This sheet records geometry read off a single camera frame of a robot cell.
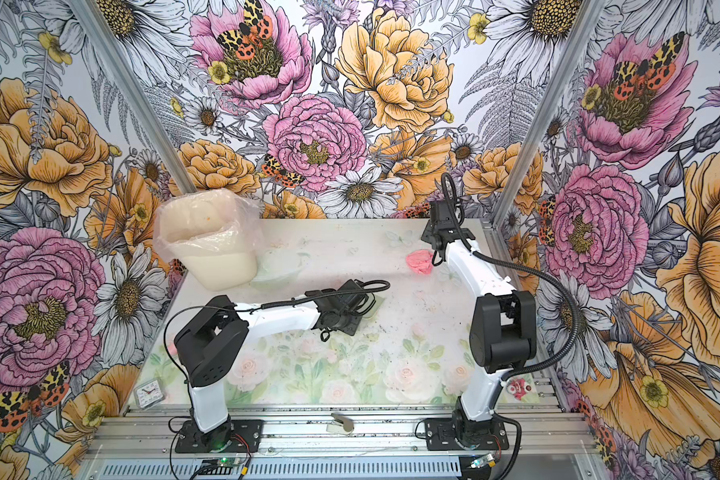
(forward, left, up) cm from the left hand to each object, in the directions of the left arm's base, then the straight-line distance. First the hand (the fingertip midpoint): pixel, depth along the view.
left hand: (346, 326), depth 92 cm
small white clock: (-18, +51, 0) cm, 54 cm away
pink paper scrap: (+25, -26, 0) cm, 36 cm away
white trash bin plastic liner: (+16, +36, +24) cm, 46 cm away
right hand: (+21, -28, +16) cm, 38 cm away
